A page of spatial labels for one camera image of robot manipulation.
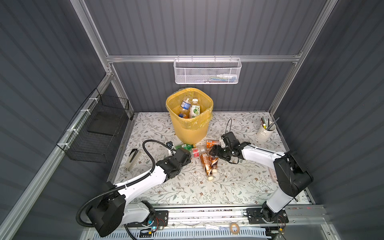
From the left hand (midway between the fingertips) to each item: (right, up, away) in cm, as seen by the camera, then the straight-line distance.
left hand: (181, 157), depth 85 cm
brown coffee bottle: (+16, -5, +3) cm, 17 cm away
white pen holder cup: (+54, +15, +11) cm, 57 cm away
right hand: (+20, 0, +6) cm, 21 cm away
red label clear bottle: (+9, +2, +7) cm, 11 cm away
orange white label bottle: (+18, +7, +11) cm, 22 cm away
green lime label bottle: (+8, +29, +11) cm, 32 cm away
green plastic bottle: (+3, +4, +13) cm, 14 cm away
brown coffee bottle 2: (+19, -4, +3) cm, 20 cm away
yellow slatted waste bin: (+7, +15, 0) cm, 17 cm away
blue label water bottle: (+2, +31, +11) cm, 33 cm away
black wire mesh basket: (-43, +13, -12) cm, 46 cm away
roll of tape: (+28, -33, -15) cm, 46 cm away
